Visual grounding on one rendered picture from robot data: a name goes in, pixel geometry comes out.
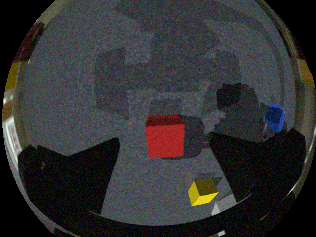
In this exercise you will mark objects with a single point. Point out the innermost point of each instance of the blue block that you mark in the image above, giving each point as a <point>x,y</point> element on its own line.
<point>275,117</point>

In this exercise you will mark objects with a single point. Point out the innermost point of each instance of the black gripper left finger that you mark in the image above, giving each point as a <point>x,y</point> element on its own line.
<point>87,173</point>

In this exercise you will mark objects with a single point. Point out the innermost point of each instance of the red block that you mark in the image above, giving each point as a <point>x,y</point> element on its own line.
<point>165,136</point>

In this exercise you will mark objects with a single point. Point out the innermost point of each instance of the yellow block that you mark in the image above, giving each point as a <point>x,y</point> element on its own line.
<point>202,191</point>

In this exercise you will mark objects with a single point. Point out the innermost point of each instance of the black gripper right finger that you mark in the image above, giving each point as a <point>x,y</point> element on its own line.
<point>242,161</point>

